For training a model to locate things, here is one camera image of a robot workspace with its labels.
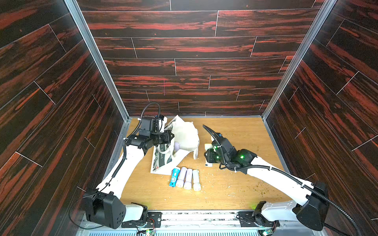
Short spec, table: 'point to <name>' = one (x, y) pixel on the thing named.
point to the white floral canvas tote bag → (167, 158)
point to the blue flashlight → (174, 176)
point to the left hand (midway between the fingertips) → (175, 135)
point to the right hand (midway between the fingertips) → (209, 151)
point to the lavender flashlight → (176, 146)
